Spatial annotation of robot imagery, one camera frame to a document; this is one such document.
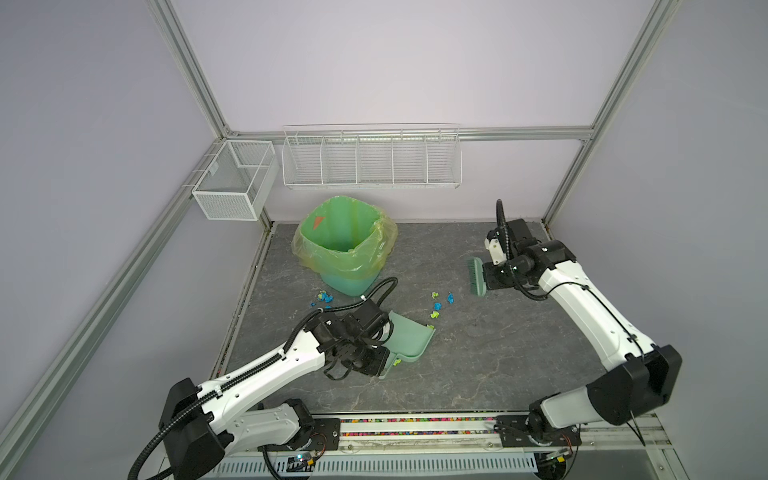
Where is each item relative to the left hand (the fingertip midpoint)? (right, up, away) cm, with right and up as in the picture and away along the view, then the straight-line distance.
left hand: (379, 373), depth 72 cm
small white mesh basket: (-50, +54, +30) cm, 80 cm away
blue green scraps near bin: (+18, +12, +24) cm, 33 cm away
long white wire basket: (-4, +61, +25) cm, 66 cm away
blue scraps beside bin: (-20, +15, +27) cm, 37 cm away
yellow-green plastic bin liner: (-14, +35, +30) cm, 48 cm away
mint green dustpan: (+8, +6, +7) cm, 12 cm away
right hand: (+30, +22, +8) cm, 38 cm away
